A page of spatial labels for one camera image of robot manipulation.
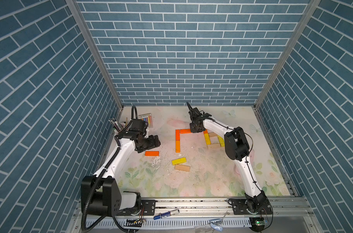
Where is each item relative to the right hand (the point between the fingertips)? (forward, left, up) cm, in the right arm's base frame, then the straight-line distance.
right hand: (194, 129), depth 105 cm
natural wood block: (-29, +7, 0) cm, 30 cm away
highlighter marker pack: (+7, +37, +1) cm, 38 cm away
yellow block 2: (-7, -9, 0) cm, 12 cm away
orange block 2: (-6, +12, 0) cm, 14 cm away
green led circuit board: (-54, -33, -2) cm, 63 cm away
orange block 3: (-21, +27, -1) cm, 35 cm away
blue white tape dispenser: (-56, -12, 0) cm, 57 cm away
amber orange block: (-15, +11, 0) cm, 19 cm away
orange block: (-2, +7, 0) cm, 7 cm away
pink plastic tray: (-18, -37, +1) cm, 41 cm away
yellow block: (-25, +9, 0) cm, 27 cm away
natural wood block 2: (-13, -13, 0) cm, 18 cm away
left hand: (-22, +22, +12) cm, 33 cm away
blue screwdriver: (-54, +15, 0) cm, 56 cm away
